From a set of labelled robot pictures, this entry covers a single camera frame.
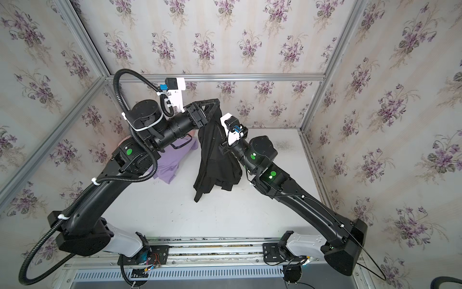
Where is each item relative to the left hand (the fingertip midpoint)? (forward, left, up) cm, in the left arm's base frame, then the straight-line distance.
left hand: (216, 97), depth 50 cm
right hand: (0, 0, -9) cm, 9 cm away
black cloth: (-8, +1, -24) cm, 25 cm away
